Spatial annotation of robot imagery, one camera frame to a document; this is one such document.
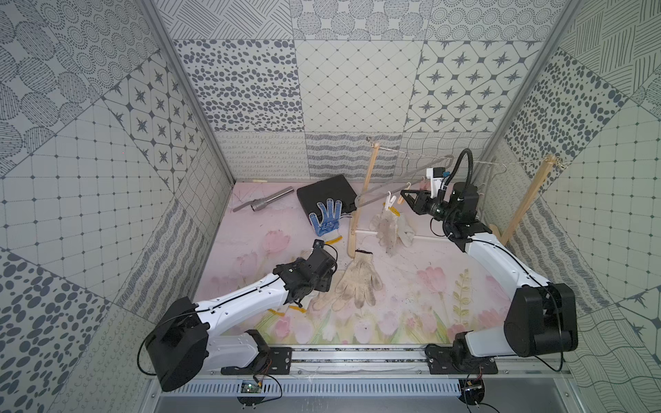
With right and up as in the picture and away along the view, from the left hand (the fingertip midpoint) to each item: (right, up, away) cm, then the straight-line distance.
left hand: (327, 276), depth 82 cm
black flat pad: (+3, +30, +30) cm, 43 cm away
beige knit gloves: (+11, -4, +6) cm, 13 cm away
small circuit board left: (-21, -29, -10) cm, 37 cm away
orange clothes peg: (+24, +25, -2) cm, 34 cm away
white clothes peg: (+20, +24, -1) cm, 31 cm away
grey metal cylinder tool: (-31, +23, +27) cm, 48 cm away
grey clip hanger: (+23, +30, -5) cm, 38 cm away
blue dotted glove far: (-1, +13, +22) cm, 26 cm away
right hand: (+25, +27, 0) cm, 36 cm away
